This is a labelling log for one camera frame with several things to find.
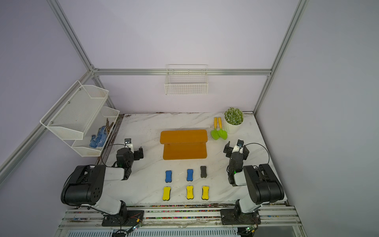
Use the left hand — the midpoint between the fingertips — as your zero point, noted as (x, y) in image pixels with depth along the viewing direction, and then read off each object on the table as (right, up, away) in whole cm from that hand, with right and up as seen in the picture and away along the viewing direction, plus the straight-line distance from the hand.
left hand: (133, 148), depth 96 cm
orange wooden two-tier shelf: (+33, +1, +11) cm, 34 cm away
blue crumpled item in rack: (-17, +6, -8) cm, 20 cm away
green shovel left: (+55, +10, +13) cm, 58 cm away
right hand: (+67, +3, -4) cm, 67 cm away
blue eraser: (+24, -16, -7) cm, 30 cm away
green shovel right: (+61, +9, +12) cm, 63 cm away
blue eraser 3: (+46, -14, -8) cm, 48 cm away
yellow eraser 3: (+46, -22, -15) cm, 53 cm away
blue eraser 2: (+37, -16, -8) cm, 41 cm away
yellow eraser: (+24, -23, -15) cm, 37 cm away
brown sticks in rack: (-17, +15, -1) cm, 22 cm away
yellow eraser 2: (+37, -23, -16) cm, 47 cm away
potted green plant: (+67, +19, +3) cm, 70 cm away
